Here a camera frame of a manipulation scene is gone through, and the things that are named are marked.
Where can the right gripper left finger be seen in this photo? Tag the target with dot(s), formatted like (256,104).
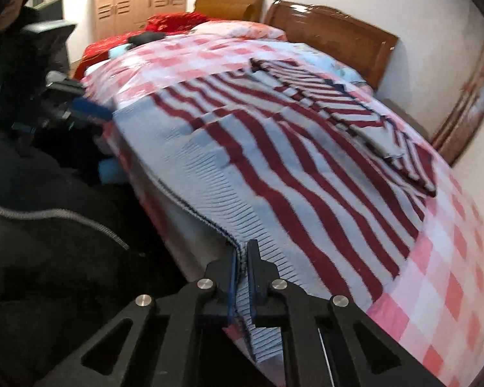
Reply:
(170,341)

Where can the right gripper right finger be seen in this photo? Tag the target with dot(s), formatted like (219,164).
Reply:
(327,342)

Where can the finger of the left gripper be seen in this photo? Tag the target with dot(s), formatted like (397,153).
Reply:
(111,172)
(91,110)

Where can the red grey striped sweater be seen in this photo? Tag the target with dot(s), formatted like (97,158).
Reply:
(333,192)

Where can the red blanket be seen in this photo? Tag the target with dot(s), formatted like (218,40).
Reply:
(157,26)

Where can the light blue quilt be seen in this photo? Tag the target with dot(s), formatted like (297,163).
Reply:
(119,50)

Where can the dark cloth bundle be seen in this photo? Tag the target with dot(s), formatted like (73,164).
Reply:
(145,38)

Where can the pink checkered bed cover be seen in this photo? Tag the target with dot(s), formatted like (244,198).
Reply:
(435,306)

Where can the pink floral pillow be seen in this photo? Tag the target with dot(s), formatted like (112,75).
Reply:
(239,29)

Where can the small wooden headboard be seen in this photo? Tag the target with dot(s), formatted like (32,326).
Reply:
(241,10)

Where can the light blue floral pillow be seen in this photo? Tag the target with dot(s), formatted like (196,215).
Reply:
(322,61)

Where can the large wooden headboard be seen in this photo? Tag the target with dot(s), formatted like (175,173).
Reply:
(363,47)

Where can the floral pink curtain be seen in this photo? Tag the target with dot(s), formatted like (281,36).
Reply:
(458,130)

